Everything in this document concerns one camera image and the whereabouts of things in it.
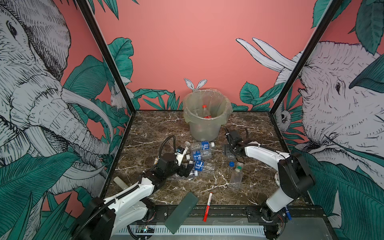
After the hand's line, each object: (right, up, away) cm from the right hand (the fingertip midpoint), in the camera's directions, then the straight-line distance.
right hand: (228, 147), depth 92 cm
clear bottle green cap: (+3, -16, -7) cm, 18 cm away
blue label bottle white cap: (-13, -11, -7) cm, 18 cm away
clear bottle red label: (-14, +22, +11) cm, 28 cm away
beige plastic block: (-62, -18, -12) cm, 65 cm away
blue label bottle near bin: (-17, +1, +2) cm, 17 cm away
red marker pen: (-15, -30, -18) cm, 38 cm away
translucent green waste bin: (-4, +26, +6) cm, 27 cm away
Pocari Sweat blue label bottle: (-19, -5, -2) cm, 20 cm away
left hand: (-25, -5, -10) cm, 27 cm away
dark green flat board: (-28, -30, -18) cm, 45 cm away
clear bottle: (-31, -15, -10) cm, 36 cm away
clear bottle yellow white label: (-27, +1, +6) cm, 28 cm away
